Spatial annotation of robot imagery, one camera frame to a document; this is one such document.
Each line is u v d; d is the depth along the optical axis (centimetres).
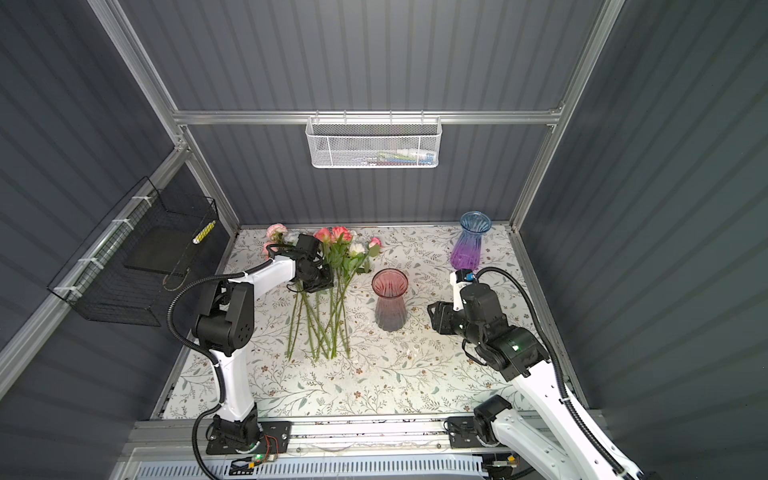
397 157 93
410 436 75
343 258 106
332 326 93
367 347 89
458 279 65
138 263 73
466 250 111
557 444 53
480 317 52
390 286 85
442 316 62
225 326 54
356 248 106
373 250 110
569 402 43
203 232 81
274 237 111
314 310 96
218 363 56
